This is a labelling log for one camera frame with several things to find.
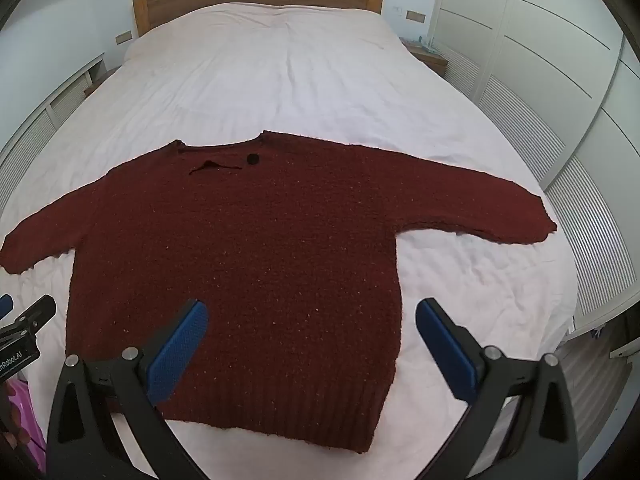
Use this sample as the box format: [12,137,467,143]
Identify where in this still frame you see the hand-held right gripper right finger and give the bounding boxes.
[416,298,581,480]

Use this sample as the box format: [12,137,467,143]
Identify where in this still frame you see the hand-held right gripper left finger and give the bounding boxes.
[46,299,211,480]

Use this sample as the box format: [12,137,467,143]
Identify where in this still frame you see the dark red knit sweater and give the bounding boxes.
[0,130,559,455]

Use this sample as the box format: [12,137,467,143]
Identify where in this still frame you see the person's left hand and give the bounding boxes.
[0,385,30,450]

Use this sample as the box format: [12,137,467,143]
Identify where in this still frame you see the pink plastic item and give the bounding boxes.
[7,379,47,461]

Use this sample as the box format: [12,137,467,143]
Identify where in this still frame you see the white slatted cabinet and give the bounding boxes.
[0,54,108,211]

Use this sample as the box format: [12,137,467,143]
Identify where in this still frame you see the wooden nightstand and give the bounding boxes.
[404,42,449,79]

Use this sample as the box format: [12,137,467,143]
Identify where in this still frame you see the bed with white sheet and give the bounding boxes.
[0,2,581,480]

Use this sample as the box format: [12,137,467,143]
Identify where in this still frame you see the white wardrobe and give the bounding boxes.
[429,0,640,333]

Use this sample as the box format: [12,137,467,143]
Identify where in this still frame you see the teal items on nightstand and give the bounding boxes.
[400,35,442,56]

